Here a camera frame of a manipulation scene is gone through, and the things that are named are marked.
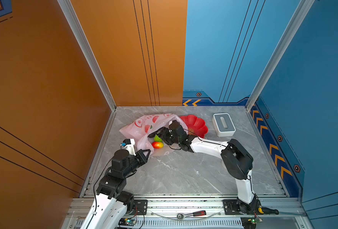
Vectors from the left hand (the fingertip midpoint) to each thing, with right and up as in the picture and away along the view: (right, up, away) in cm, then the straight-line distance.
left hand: (151, 149), depth 73 cm
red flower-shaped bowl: (+28, +11, +35) cm, 46 cm away
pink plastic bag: (-10, +10, +15) cm, 20 cm away
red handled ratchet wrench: (+15, -32, -4) cm, 35 cm away
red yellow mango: (+1, -1, +19) cm, 19 cm away
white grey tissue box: (+48, +12, +30) cm, 57 cm away
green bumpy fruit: (+1, +3, +20) cm, 20 cm away
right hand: (0, +6, +13) cm, 15 cm away
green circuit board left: (-12, -36, -2) cm, 38 cm away
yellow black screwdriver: (+58, -30, -3) cm, 65 cm away
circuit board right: (+50, -36, -3) cm, 61 cm away
